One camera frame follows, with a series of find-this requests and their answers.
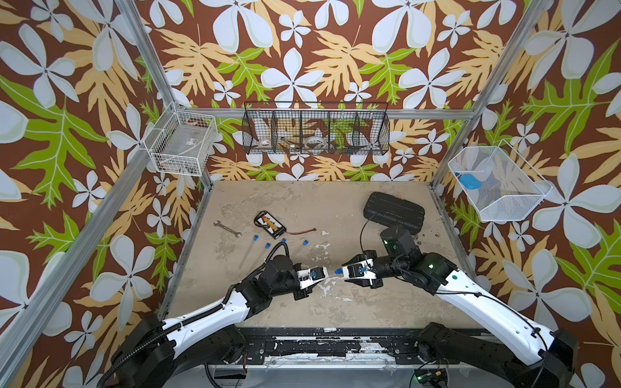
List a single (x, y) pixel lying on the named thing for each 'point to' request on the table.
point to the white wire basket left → (179, 140)
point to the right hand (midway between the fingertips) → (344, 265)
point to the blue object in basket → (470, 181)
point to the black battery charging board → (273, 226)
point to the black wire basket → (316, 128)
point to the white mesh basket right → (510, 189)
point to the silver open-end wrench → (218, 223)
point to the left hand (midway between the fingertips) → (320, 270)
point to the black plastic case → (390, 211)
